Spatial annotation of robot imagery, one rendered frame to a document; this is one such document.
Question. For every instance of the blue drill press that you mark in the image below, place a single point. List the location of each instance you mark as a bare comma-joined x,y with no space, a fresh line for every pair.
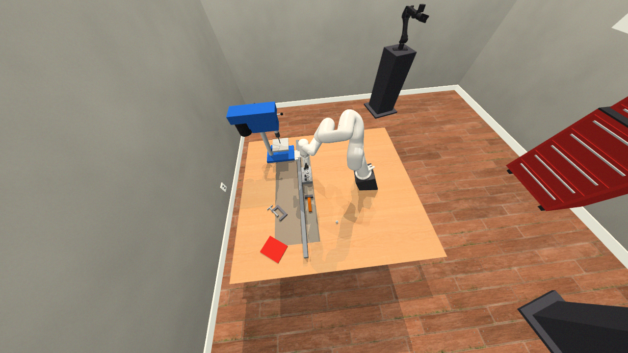
261,118

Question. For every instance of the red flat square block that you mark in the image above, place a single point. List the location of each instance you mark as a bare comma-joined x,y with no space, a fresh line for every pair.
274,249

